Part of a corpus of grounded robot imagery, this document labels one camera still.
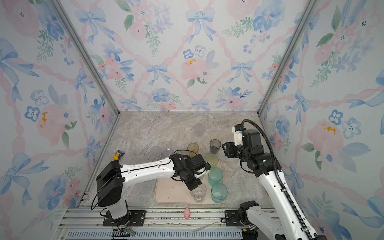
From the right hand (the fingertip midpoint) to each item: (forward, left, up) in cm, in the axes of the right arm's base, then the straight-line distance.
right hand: (226, 144), depth 73 cm
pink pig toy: (-26, +19, -23) cm, 40 cm away
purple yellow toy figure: (+5, +64, -21) cm, 68 cm away
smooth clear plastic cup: (-17, +13, -22) cm, 31 cm away
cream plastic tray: (-15, +30, -23) cm, 41 cm away
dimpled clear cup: (+26, +13, -21) cm, 36 cm away
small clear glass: (+13, +35, -24) cm, 44 cm away
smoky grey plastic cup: (+14, +3, -21) cm, 25 cm away
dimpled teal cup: (-8, +4, -20) cm, 22 cm away
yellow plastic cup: (+11, +17, -22) cm, 30 cm away
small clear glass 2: (+9, +41, -23) cm, 48 cm away
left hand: (-14, +14, -16) cm, 25 cm away
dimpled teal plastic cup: (-17, +3, -19) cm, 25 cm away
